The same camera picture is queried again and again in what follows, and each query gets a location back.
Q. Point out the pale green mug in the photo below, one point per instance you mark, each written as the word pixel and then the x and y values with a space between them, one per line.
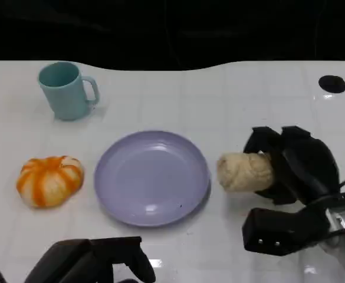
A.
pixel 66 98

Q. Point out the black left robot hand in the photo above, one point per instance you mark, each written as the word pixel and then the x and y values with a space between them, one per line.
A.
pixel 75 262

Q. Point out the beige towel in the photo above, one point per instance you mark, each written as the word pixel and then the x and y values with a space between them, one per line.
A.
pixel 246 172

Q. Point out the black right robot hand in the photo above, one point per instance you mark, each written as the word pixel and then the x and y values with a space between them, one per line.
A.
pixel 308 165

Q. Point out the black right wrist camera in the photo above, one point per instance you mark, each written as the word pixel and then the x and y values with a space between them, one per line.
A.
pixel 278 230

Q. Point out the orange and white bread roll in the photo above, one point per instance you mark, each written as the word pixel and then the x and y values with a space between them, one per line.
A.
pixel 49 181

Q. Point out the lilac plate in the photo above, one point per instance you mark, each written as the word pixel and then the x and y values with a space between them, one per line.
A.
pixel 151 179

